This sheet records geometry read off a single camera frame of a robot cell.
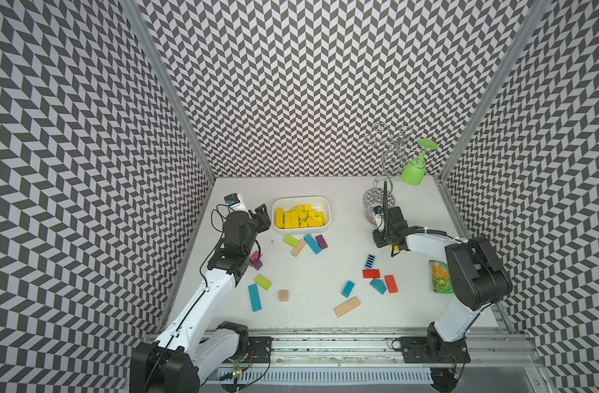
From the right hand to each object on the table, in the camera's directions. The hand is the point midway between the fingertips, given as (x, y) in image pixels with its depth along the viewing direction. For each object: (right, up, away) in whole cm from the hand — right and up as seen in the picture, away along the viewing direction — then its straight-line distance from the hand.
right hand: (381, 236), depth 98 cm
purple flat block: (-24, -2, -1) cm, 25 cm away
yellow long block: (-42, +7, +1) cm, 42 cm away
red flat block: (-6, -13, -9) cm, 17 cm away
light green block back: (-37, -2, 0) cm, 37 cm away
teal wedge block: (-4, -16, -12) cm, 20 cm away
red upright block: (0, -15, -12) cm, 20 cm away
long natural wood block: (-16, -22, -16) cm, 31 cm away
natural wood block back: (-34, -4, -4) cm, 34 cm away
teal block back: (-28, -3, -1) cm, 28 cm away
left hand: (-46, +12, -18) cm, 50 cm away
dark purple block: (-48, -9, -9) cm, 50 cm away
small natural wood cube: (-38, -18, -15) cm, 45 cm away
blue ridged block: (-6, -9, -6) cm, 12 cm away
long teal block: (-47, -20, -15) cm, 54 cm away
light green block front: (-45, -15, -11) cm, 49 cm away
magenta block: (-50, -7, -5) cm, 51 cm away
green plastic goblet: (+9, +25, -9) cm, 28 cm away
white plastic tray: (-32, +8, +2) cm, 34 cm away
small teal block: (-16, -16, -14) cm, 27 cm away
